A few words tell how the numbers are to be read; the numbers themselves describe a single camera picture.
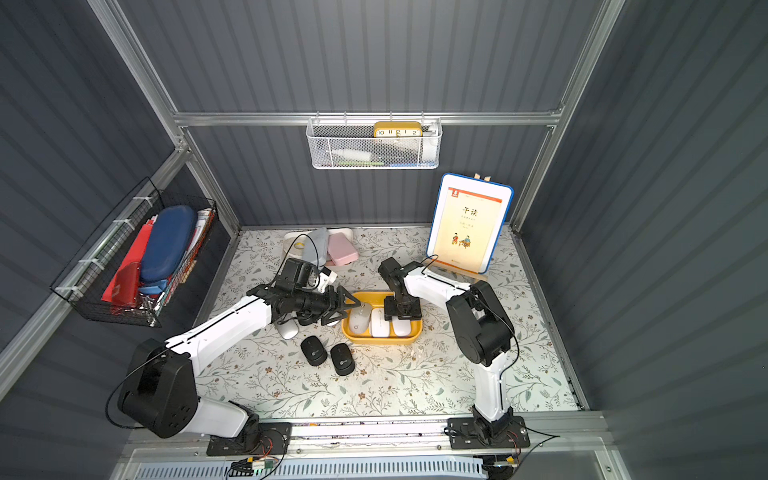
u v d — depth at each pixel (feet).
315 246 3.43
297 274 2.23
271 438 2.42
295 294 2.20
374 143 2.94
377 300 3.12
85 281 2.01
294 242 3.75
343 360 2.77
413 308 2.74
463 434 2.38
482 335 1.68
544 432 2.05
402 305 2.69
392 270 2.58
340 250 3.45
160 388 1.39
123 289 2.11
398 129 2.85
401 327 2.98
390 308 2.80
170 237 2.42
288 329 3.07
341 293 2.46
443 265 3.16
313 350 2.84
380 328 2.98
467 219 2.92
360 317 2.99
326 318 2.47
